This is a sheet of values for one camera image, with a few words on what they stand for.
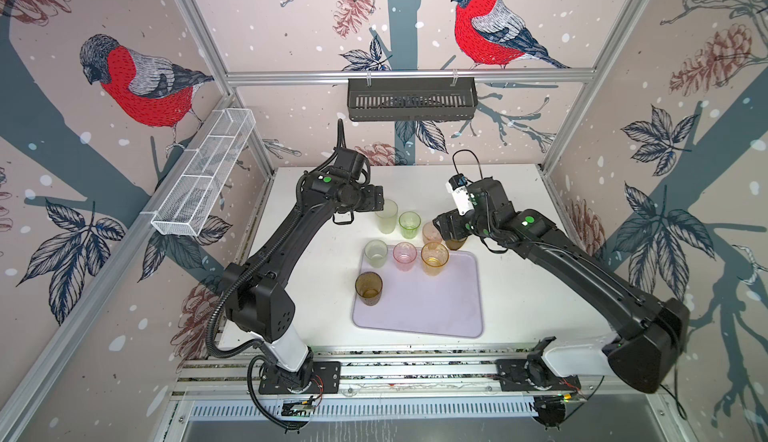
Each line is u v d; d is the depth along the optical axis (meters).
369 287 0.87
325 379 0.73
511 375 0.73
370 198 0.73
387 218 0.97
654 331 0.39
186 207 0.71
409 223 1.01
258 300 0.43
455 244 0.95
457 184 0.67
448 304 0.86
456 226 0.67
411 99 1.04
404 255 0.93
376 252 0.93
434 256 0.89
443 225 0.67
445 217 0.69
